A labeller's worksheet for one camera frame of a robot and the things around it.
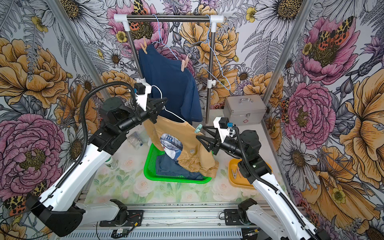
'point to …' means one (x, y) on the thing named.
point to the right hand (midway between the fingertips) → (199, 135)
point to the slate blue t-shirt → (166, 165)
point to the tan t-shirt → (178, 139)
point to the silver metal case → (243, 110)
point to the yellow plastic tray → (243, 182)
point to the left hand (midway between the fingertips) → (166, 103)
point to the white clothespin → (234, 174)
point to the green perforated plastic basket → (150, 171)
